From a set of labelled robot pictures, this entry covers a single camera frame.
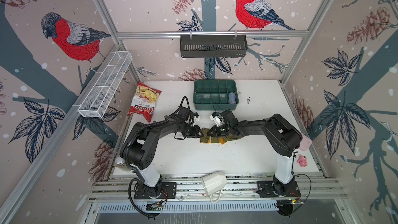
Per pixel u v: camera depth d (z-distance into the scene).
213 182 0.70
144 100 1.03
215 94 1.12
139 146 0.47
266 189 0.73
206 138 0.89
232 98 1.03
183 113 0.78
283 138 0.51
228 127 0.78
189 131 0.80
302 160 0.81
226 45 1.07
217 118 0.89
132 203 0.69
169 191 0.73
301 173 0.65
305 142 0.86
